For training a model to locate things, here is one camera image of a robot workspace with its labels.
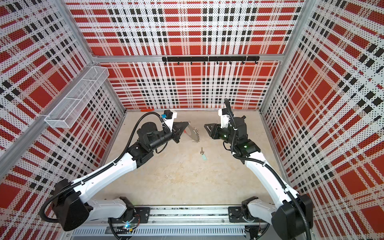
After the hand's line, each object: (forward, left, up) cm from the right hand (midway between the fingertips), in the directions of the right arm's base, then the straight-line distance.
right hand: (206, 126), depth 73 cm
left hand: (-1, +9, +3) cm, 10 cm away
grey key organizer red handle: (-3, +7, -1) cm, 8 cm away
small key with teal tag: (-1, +2, -30) cm, 30 cm away
